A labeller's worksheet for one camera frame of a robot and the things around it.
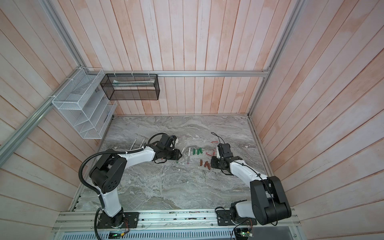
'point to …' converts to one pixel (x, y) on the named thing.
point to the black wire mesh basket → (131, 86)
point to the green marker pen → (141, 144)
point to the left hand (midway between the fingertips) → (179, 157)
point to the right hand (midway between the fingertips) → (213, 161)
